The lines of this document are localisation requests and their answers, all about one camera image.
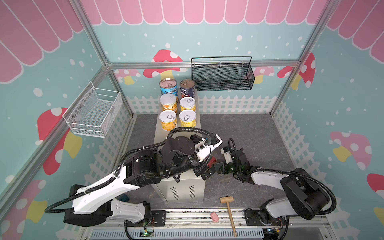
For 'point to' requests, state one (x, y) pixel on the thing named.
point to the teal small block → (124, 198)
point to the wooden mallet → (226, 199)
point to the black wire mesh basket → (222, 73)
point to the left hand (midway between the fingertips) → (211, 155)
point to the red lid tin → (213, 160)
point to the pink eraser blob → (214, 217)
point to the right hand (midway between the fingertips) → (215, 164)
